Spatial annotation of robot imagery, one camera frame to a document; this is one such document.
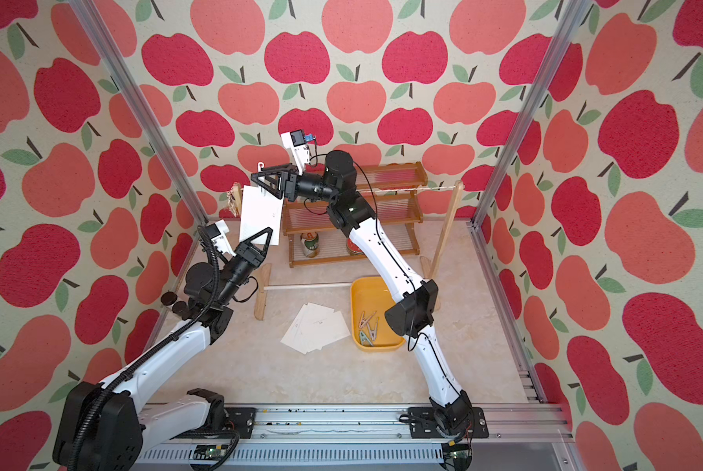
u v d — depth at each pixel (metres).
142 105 0.87
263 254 0.69
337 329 0.93
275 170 0.61
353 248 1.08
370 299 0.98
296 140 0.59
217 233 0.65
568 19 0.70
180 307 0.86
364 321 0.91
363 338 0.88
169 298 0.87
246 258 0.64
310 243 1.01
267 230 0.70
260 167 0.65
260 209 0.68
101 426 0.40
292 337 0.90
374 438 0.73
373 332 0.89
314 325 0.93
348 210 0.60
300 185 0.62
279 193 0.60
